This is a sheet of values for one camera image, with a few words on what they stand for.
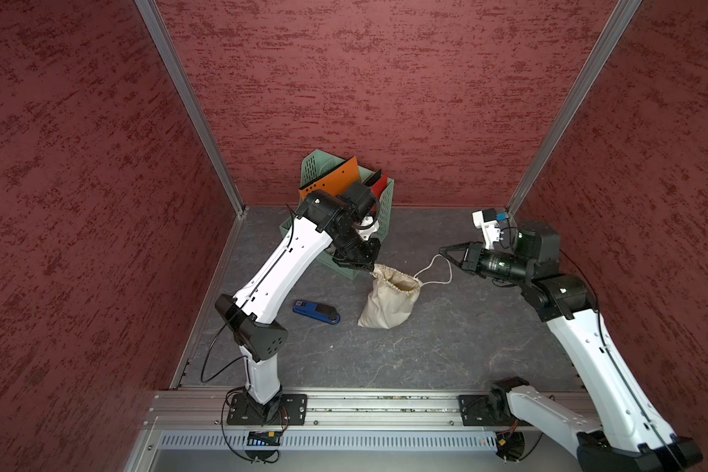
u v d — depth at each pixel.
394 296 0.72
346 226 0.50
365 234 0.63
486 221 0.60
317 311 0.88
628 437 0.37
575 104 0.88
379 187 0.87
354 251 0.59
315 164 1.05
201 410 0.76
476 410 0.74
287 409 0.74
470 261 0.57
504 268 0.54
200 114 0.91
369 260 0.60
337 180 0.90
